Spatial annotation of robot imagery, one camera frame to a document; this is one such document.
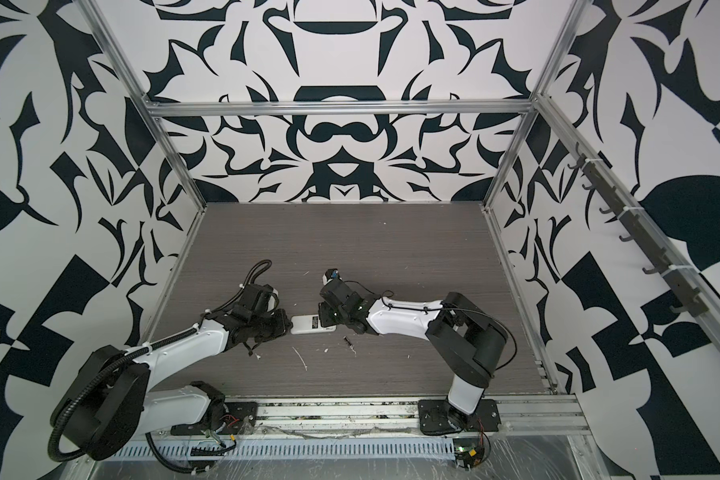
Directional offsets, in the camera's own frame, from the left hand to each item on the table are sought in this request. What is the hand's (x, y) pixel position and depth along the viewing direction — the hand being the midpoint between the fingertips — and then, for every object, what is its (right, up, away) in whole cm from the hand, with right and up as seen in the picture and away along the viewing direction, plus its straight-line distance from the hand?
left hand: (295, 320), depth 88 cm
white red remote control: (+4, -2, +2) cm, 4 cm away
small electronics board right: (+44, -26, -16) cm, 54 cm away
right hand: (+8, +3, -1) cm, 9 cm away
